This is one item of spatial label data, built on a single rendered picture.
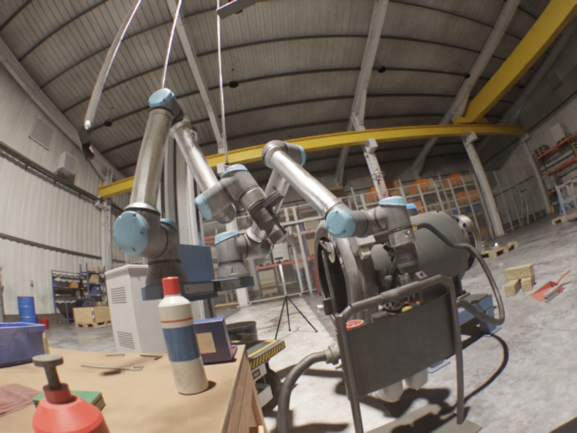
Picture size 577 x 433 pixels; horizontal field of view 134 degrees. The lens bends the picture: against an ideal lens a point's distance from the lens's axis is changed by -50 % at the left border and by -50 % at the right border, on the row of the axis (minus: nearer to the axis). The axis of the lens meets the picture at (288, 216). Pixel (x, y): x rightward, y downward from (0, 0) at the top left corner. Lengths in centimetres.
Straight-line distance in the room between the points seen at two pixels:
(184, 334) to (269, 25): 854
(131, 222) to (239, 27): 801
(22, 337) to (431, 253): 186
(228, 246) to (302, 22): 810
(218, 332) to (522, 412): 101
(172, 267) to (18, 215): 855
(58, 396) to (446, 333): 84
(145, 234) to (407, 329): 86
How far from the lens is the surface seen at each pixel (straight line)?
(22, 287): 909
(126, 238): 92
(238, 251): 140
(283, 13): 859
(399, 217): 83
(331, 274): 142
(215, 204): 84
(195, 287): 111
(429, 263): 148
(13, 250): 907
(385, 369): 72
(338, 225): 78
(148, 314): 137
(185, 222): 148
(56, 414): 26
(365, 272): 116
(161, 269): 104
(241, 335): 190
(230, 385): 52
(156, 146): 105
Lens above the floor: 66
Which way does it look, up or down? 14 degrees up
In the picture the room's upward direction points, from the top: 11 degrees counter-clockwise
